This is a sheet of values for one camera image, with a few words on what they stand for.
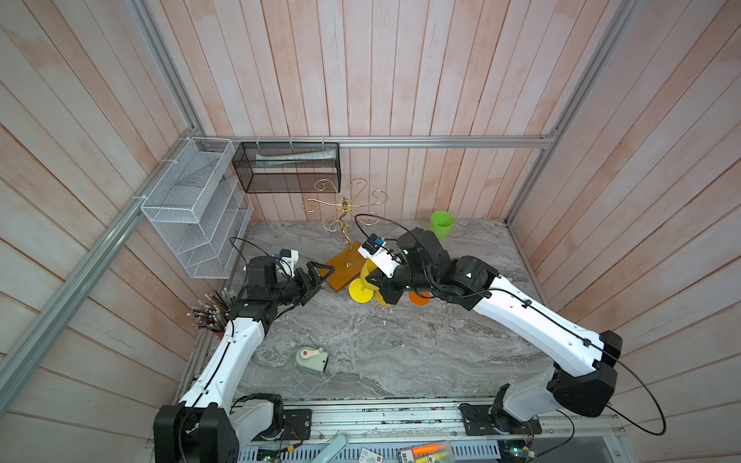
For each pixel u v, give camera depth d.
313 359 0.78
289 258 0.74
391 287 0.57
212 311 0.75
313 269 0.69
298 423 0.73
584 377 0.41
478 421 0.73
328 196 1.14
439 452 0.70
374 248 0.55
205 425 0.39
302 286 0.69
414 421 0.75
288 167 1.05
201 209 0.67
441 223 1.02
